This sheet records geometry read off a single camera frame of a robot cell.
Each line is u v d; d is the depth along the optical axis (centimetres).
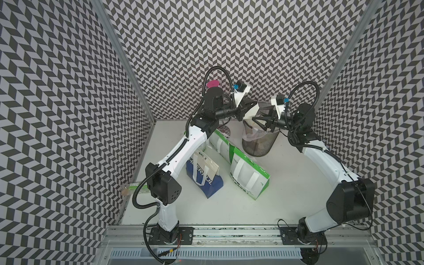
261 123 68
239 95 58
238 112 60
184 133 53
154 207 50
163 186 46
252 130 79
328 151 52
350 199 43
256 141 86
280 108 63
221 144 79
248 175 72
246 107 60
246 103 60
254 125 69
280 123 64
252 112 65
